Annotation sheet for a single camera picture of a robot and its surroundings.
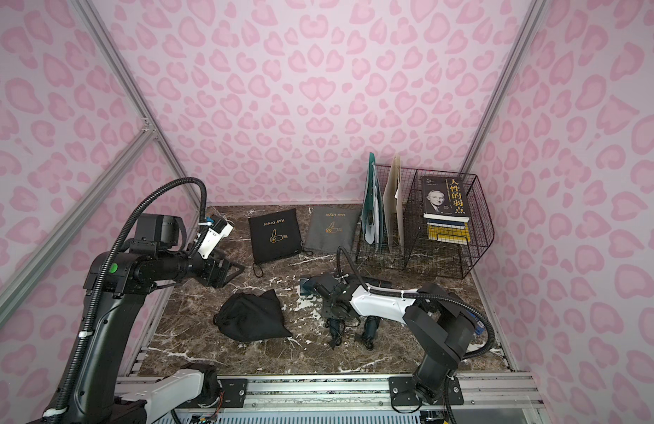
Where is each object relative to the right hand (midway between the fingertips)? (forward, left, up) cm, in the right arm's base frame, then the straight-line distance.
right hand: (332, 311), depth 89 cm
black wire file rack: (+27, -32, +15) cm, 45 cm away
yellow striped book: (+25, -42, +11) cm, 50 cm away
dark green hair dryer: (-6, -2, +2) cm, 6 cm away
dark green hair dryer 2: (-6, -13, +3) cm, 14 cm away
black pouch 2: (+30, +24, +2) cm, 38 cm away
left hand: (+1, +24, +31) cm, 39 cm away
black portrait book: (+33, -39, +21) cm, 55 cm away
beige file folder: (+29, -20, +26) cm, 44 cm away
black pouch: (-5, +24, +8) cm, 26 cm away
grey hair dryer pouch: (+36, +1, +1) cm, 36 cm away
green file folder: (+26, -14, +24) cm, 37 cm away
